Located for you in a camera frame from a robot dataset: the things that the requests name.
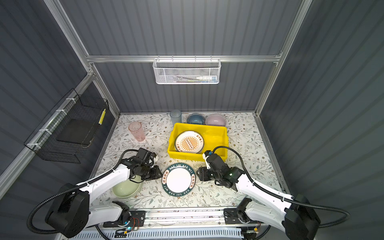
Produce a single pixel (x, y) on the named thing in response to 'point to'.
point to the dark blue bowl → (196, 118)
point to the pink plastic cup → (136, 128)
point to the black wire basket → (71, 126)
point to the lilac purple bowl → (215, 119)
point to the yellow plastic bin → (214, 137)
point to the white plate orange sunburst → (189, 142)
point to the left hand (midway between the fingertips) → (161, 175)
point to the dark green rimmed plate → (178, 179)
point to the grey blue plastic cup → (176, 116)
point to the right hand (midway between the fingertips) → (201, 173)
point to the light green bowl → (128, 188)
